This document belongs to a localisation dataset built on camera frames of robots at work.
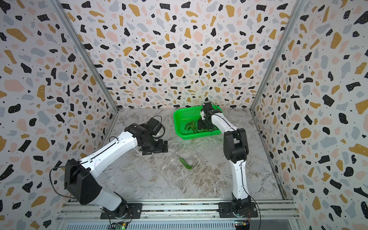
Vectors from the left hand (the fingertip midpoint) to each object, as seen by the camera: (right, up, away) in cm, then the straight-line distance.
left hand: (164, 151), depth 80 cm
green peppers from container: (+13, -11, +7) cm, 19 cm away
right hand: (+22, +13, +23) cm, 35 cm away
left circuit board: (-20, -35, -10) cm, 41 cm away
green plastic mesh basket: (+11, +17, +34) cm, 39 cm away
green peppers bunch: (+17, +13, +27) cm, 34 cm away
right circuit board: (+41, -36, -8) cm, 55 cm away
